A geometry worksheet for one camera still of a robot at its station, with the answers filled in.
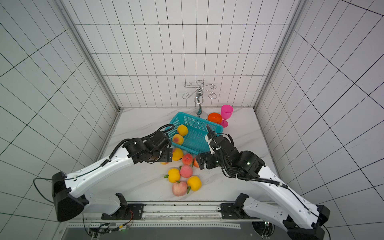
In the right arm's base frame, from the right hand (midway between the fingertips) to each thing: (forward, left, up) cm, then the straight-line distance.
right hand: (203, 153), depth 69 cm
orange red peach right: (+2, +4, -17) cm, 18 cm away
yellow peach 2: (-8, +4, -19) cm, 20 cm away
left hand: (-1, +21, -7) cm, 22 cm away
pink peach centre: (-2, +9, -17) cm, 20 cm away
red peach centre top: (+5, +9, -17) cm, 20 cm away
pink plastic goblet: (+36, -15, -9) cm, 40 cm away
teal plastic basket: (+21, +5, -23) cm, 32 cm away
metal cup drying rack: (+41, +3, +7) cm, 42 cm away
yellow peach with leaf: (+25, +14, -17) cm, 33 cm away
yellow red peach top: (+5, +14, -13) cm, 20 cm away
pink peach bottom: (-12, +11, -16) cm, 23 cm away
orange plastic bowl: (+40, -9, -20) cm, 46 cm away
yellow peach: (+2, +22, -19) cm, 30 cm away
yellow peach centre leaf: (-5, +15, -17) cm, 24 cm away
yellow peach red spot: (+16, +15, -14) cm, 26 cm away
